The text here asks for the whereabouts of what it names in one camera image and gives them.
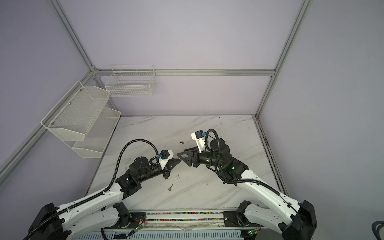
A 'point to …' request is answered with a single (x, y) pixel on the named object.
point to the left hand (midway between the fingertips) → (179, 160)
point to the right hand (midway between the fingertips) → (180, 153)
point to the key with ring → (170, 188)
